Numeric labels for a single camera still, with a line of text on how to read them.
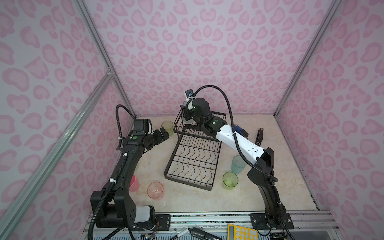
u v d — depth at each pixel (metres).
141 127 0.62
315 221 0.74
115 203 0.40
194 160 0.93
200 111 0.59
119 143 0.61
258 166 0.49
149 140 0.68
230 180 0.86
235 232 0.69
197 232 0.67
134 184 0.88
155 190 0.83
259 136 1.05
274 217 0.63
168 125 1.04
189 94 0.66
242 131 1.06
